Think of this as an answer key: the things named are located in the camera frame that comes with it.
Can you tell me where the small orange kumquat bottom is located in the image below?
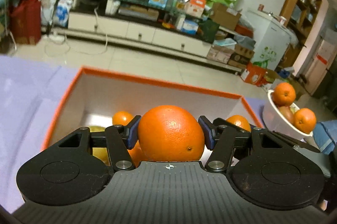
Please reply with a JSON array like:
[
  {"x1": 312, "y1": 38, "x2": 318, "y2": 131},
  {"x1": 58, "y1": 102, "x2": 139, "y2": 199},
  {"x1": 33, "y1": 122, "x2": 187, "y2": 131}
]
[{"x1": 226, "y1": 115, "x2": 251, "y2": 132}]

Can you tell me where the large orange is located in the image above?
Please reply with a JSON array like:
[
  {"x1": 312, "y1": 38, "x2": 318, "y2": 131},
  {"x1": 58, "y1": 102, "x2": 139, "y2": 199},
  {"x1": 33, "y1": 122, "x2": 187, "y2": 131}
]
[{"x1": 138, "y1": 105, "x2": 205, "y2": 162}]

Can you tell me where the yellow pear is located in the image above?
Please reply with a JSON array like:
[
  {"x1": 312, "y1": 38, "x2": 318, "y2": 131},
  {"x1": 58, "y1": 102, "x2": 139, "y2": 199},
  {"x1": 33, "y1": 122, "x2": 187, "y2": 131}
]
[{"x1": 89, "y1": 125, "x2": 110, "y2": 166}]

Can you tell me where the small mandarin far left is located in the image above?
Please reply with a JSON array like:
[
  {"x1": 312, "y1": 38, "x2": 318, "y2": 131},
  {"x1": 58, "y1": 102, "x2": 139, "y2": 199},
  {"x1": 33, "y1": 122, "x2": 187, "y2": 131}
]
[{"x1": 112, "y1": 111, "x2": 134, "y2": 126}]

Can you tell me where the orange cardboard box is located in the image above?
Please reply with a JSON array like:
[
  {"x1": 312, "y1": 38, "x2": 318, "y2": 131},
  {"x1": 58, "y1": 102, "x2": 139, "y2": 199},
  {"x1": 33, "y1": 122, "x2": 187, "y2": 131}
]
[{"x1": 37, "y1": 67, "x2": 262, "y2": 164}]

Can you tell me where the white colander basket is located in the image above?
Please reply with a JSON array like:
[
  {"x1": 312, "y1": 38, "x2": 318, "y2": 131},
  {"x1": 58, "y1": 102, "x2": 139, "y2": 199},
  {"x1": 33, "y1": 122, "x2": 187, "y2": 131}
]
[{"x1": 262, "y1": 90, "x2": 313, "y2": 141}]

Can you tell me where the red apple in basket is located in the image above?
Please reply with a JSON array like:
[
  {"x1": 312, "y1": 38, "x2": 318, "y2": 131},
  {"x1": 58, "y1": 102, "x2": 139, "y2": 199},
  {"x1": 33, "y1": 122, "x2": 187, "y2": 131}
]
[{"x1": 278, "y1": 106, "x2": 294, "y2": 124}]

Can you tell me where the orange in basket rear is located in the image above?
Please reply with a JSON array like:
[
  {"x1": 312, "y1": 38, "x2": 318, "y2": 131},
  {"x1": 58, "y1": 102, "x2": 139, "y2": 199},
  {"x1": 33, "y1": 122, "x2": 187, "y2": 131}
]
[{"x1": 272, "y1": 82, "x2": 296, "y2": 106}]

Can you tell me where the orange in basket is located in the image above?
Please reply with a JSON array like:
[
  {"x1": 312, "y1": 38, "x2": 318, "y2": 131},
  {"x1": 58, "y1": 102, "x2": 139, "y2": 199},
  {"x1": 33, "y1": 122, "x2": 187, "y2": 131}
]
[
  {"x1": 272, "y1": 82, "x2": 296, "y2": 106},
  {"x1": 294, "y1": 108, "x2": 316, "y2": 134}
]

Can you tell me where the white tv cabinet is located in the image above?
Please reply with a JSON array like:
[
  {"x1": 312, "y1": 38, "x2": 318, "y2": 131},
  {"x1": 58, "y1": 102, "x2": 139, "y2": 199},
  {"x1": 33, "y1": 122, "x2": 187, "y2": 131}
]
[{"x1": 66, "y1": 12, "x2": 242, "y2": 74}]

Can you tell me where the orange in basket front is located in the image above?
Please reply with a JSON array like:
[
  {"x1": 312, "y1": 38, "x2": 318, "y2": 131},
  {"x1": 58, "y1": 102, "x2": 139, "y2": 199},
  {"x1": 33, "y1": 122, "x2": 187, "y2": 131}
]
[{"x1": 294, "y1": 108, "x2": 316, "y2": 134}]

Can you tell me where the purple floral tablecloth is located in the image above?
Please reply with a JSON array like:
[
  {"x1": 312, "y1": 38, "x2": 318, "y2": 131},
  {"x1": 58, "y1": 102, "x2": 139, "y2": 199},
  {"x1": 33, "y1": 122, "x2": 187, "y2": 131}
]
[{"x1": 1, "y1": 56, "x2": 78, "y2": 213}]

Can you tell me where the brown cardboard box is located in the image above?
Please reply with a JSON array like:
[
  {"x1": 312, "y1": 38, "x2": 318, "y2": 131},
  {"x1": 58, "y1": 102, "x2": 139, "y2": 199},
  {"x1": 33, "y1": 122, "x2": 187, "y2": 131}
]
[{"x1": 210, "y1": 3, "x2": 241, "y2": 31}]

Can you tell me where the white small freezer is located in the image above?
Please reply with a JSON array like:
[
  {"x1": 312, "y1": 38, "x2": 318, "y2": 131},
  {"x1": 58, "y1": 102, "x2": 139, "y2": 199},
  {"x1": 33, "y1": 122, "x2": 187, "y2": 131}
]
[{"x1": 246, "y1": 9, "x2": 292, "y2": 70}]

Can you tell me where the orange white carton box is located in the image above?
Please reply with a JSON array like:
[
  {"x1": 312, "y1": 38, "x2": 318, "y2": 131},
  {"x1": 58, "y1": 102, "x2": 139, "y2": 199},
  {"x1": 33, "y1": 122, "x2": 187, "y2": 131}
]
[{"x1": 184, "y1": 0, "x2": 206, "y2": 18}]

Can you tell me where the wooden shelf unit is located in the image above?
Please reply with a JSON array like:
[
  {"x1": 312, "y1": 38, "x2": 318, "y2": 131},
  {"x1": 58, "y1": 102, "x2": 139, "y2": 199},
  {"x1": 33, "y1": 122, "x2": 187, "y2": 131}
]
[{"x1": 280, "y1": 0, "x2": 322, "y2": 47}]

